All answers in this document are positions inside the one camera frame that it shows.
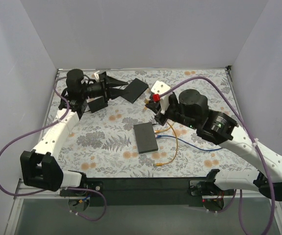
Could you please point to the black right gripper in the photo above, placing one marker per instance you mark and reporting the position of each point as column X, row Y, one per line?
column 161, row 113

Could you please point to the floral patterned table mat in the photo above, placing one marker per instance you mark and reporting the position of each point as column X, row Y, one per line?
column 103, row 143

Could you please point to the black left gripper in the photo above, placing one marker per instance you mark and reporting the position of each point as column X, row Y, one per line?
column 105, row 85

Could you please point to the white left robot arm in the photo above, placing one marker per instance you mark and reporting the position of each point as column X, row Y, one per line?
column 39, row 166

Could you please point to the black power adapter brick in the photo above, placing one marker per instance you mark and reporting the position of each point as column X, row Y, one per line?
column 97, row 104

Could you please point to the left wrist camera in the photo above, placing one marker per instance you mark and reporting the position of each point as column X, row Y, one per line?
column 93, row 78

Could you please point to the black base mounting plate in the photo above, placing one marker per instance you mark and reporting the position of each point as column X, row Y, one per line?
column 144, row 191

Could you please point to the black network switch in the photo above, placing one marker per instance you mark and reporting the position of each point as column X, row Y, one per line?
column 134, row 90
column 145, row 138

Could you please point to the aluminium frame rail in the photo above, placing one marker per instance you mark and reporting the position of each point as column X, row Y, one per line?
column 52, row 215

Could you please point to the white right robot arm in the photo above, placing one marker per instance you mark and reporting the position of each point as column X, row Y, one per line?
column 191, row 109

